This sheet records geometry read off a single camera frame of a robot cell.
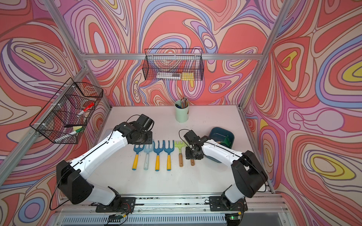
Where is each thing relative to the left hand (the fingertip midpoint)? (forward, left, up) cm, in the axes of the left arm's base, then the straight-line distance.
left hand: (150, 139), depth 81 cm
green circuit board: (-36, +17, -18) cm, 43 cm away
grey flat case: (+17, +37, -16) cm, 43 cm away
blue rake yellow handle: (+1, -2, -16) cm, 16 cm away
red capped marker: (+11, +35, +14) cm, 39 cm away
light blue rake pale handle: (+1, +5, -16) cm, 16 cm away
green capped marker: (-3, +42, +9) cm, 43 cm away
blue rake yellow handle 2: (+1, -9, -16) cm, 19 cm away
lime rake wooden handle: (-7, -25, -15) cm, 30 cm away
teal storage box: (+14, -46, -15) cm, 50 cm away
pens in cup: (+31, -20, 0) cm, 37 cm away
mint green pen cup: (+29, -18, -11) cm, 36 cm away
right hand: (-7, -24, -13) cm, 28 cm away
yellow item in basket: (+37, -22, +18) cm, 47 cm away
